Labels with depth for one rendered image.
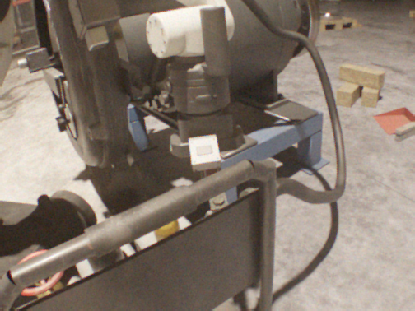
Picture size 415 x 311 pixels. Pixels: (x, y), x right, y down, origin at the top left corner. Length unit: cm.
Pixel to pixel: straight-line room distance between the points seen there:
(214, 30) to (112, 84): 42
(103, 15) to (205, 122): 33
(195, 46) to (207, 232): 25
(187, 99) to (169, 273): 25
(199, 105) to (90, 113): 41
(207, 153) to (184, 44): 16
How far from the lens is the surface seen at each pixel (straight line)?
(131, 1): 74
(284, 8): 126
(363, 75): 218
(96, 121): 84
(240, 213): 45
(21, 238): 105
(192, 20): 46
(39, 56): 124
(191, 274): 46
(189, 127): 51
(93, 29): 70
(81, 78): 79
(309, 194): 64
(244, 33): 111
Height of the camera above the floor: 77
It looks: 28 degrees down
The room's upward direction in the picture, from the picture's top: 7 degrees counter-clockwise
